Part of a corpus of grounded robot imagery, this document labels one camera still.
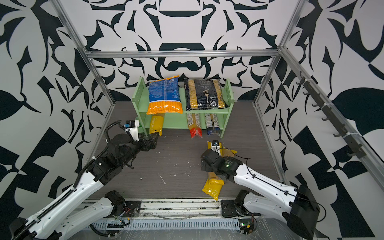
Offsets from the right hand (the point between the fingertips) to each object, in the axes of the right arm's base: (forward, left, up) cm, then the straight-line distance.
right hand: (210, 161), depth 80 cm
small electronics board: (-27, -16, -11) cm, 33 cm away
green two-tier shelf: (+26, +22, +2) cm, 34 cm away
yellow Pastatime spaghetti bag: (-11, -1, -8) cm, 13 cm away
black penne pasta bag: (+26, +3, +23) cm, 35 cm away
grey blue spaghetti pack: (+20, -3, +5) cm, 21 cm away
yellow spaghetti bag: (+21, +30, +6) cm, 37 cm away
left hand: (+8, +28, +18) cm, 35 cm away
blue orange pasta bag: (+25, +23, +24) cm, 41 cm away
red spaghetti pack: (+19, +8, +7) cm, 22 cm away
